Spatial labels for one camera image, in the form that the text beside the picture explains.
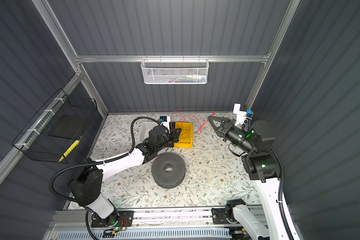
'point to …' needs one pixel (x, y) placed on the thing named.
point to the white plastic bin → (146, 127)
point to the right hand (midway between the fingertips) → (209, 120)
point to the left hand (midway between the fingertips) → (182, 129)
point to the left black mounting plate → (125, 219)
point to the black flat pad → (67, 127)
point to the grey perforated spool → (168, 180)
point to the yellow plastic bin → (181, 143)
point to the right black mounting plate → (219, 216)
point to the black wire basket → (35, 141)
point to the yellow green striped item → (72, 146)
